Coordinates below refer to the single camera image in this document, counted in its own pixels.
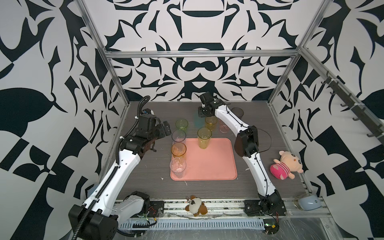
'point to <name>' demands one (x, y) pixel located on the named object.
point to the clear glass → (178, 165)
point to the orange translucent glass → (178, 150)
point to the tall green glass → (204, 135)
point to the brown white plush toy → (195, 206)
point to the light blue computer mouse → (307, 202)
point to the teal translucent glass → (198, 122)
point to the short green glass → (181, 124)
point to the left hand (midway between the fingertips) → (161, 124)
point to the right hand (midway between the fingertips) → (202, 110)
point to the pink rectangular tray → (217, 162)
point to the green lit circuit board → (271, 225)
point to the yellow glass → (211, 122)
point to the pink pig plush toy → (289, 162)
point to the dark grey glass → (238, 111)
